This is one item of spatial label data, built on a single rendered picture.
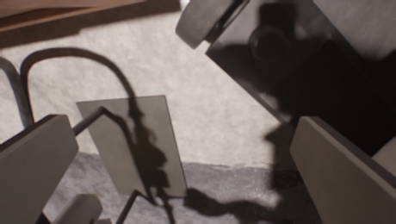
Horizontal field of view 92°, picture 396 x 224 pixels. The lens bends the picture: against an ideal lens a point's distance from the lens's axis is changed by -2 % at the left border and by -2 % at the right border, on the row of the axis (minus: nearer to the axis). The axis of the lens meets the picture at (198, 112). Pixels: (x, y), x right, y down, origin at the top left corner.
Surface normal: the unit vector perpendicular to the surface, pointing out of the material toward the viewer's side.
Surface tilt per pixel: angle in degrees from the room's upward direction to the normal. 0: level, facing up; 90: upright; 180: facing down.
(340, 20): 0
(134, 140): 0
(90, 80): 0
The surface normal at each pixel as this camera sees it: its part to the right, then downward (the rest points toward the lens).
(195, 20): -0.44, 0.66
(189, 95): -0.17, 0.47
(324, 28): 0.33, -0.11
